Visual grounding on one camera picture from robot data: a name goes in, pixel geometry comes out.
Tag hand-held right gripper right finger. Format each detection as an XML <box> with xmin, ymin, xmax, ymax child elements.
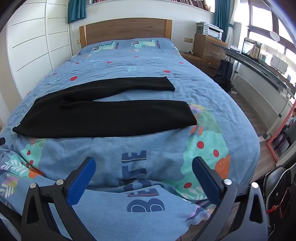
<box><xmin>193</xmin><ymin>156</ymin><xmax>270</xmax><ymax>241</ymax></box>

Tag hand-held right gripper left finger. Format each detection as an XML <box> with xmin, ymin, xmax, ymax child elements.
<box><xmin>21</xmin><ymin>157</ymin><xmax>96</xmax><ymax>241</ymax></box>

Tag black pants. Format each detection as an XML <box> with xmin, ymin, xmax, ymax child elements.
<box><xmin>12</xmin><ymin>76</ymin><xmax>197</xmax><ymax>139</ymax></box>

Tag black chair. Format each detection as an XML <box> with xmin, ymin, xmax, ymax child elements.
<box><xmin>262</xmin><ymin>166</ymin><xmax>296</xmax><ymax>230</ymax></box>

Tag white wardrobe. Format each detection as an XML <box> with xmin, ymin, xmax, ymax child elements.
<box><xmin>6</xmin><ymin>0</ymin><xmax>72</xmax><ymax>100</ymax></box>

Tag black bag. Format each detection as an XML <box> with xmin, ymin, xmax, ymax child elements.
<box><xmin>215</xmin><ymin>57</ymin><xmax>234</xmax><ymax>93</ymax></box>

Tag grey desk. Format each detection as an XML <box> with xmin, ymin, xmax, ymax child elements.
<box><xmin>218</xmin><ymin>44</ymin><xmax>296</xmax><ymax>139</ymax></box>

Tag wooden nightstand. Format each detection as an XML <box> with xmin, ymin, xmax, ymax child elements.
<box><xmin>180</xmin><ymin>51</ymin><xmax>204</xmax><ymax>67</ymax></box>

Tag blue printed blanket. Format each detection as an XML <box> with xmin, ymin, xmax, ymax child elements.
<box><xmin>0</xmin><ymin>37</ymin><xmax>260</xmax><ymax>241</ymax></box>

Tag wooden drawer cabinet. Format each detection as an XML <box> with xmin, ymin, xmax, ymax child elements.
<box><xmin>193</xmin><ymin>34</ymin><xmax>228</xmax><ymax>77</ymax></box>

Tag white box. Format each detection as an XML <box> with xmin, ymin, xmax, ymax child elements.
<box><xmin>270</xmin><ymin>56</ymin><xmax>288</xmax><ymax>72</ymax></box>

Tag teal curtain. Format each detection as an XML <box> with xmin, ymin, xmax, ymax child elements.
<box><xmin>68</xmin><ymin>0</ymin><xmax>87</xmax><ymax>24</ymax></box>
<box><xmin>213</xmin><ymin>0</ymin><xmax>235</xmax><ymax>42</ymax></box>

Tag white printer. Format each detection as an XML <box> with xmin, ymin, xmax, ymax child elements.
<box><xmin>196</xmin><ymin>22</ymin><xmax>224</xmax><ymax>40</ymax></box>

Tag wooden headboard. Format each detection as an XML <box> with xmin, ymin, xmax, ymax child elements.
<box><xmin>79</xmin><ymin>18</ymin><xmax>173</xmax><ymax>49</ymax></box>

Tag white round lamp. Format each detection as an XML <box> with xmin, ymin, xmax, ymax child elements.
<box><xmin>269</xmin><ymin>30</ymin><xmax>281</xmax><ymax>43</ymax></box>

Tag row of books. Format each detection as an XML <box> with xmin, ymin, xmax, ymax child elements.
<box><xmin>84</xmin><ymin>0</ymin><xmax>213</xmax><ymax>11</ymax></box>

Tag orange metal frame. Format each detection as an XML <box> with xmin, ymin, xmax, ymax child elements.
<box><xmin>266</xmin><ymin>108</ymin><xmax>296</xmax><ymax>163</ymax></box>

